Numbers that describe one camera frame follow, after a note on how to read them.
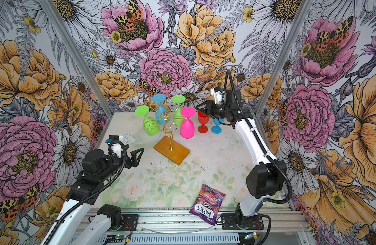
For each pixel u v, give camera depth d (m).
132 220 0.75
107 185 0.48
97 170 0.53
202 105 0.73
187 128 0.81
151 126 0.85
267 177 0.45
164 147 1.01
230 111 0.61
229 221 0.74
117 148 0.62
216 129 1.11
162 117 0.77
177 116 0.87
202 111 0.71
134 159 0.63
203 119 1.03
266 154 0.45
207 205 0.78
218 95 0.72
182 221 0.76
